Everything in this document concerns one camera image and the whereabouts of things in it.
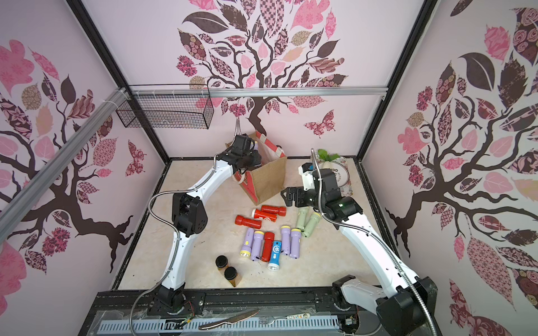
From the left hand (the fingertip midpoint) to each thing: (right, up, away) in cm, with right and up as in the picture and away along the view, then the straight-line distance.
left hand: (257, 159), depth 99 cm
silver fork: (+7, -58, -28) cm, 65 cm away
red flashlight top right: (+12, -25, -3) cm, 27 cm away
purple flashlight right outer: (+17, -36, -13) cm, 42 cm away
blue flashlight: (+9, -42, -18) cm, 46 cm away
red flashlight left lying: (-1, -30, -6) cm, 31 cm away
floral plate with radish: (+46, -3, +15) cm, 48 cm away
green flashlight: (+21, -27, -6) cm, 35 cm away
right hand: (+15, -14, -23) cm, 31 cm away
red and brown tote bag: (+5, -10, -9) cm, 14 cm away
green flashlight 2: (+25, -30, -7) cm, 40 cm away
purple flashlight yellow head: (-3, -39, -16) cm, 42 cm away
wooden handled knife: (-7, -58, -29) cm, 65 cm away
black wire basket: (-52, +31, +23) cm, 64 cm away
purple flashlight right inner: (+13, -36, -13) cm, 40 cm away
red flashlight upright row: (+6, -36, -13) cm, 39 cm away
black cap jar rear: (-11, -41, -24) cm, 48 cm away
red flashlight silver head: (+1, -26, -5) cm, 26 cm away
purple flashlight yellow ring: (+1, -38, -14) cm, 40 cm away
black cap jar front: (-7, -43, -28) cm, 51 cm away
